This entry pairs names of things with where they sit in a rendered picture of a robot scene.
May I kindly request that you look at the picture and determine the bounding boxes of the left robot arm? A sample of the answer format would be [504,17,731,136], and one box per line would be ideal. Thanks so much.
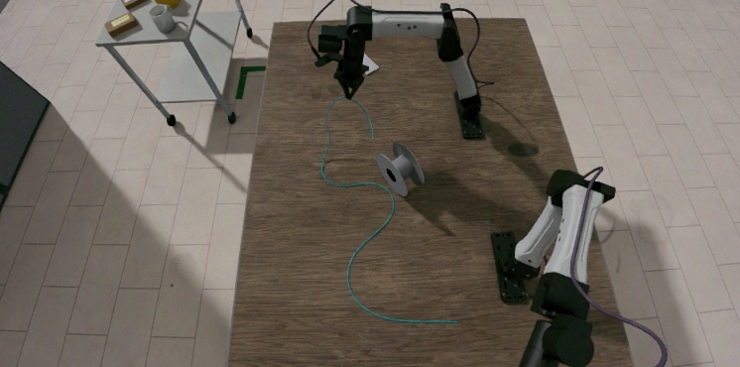
[491,170,616,367]

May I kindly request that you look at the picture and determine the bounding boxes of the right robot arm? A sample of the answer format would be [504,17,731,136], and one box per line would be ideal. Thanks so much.
[317,3,483,139]

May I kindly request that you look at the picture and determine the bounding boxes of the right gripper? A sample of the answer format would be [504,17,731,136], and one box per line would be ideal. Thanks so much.
[317,53,369,100]

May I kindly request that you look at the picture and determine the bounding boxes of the grey cable reel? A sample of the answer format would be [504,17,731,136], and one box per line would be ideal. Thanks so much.
[376,143,425,196]

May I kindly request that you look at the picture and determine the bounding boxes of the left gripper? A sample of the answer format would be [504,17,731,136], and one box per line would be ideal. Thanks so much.
[518,345,558,367]

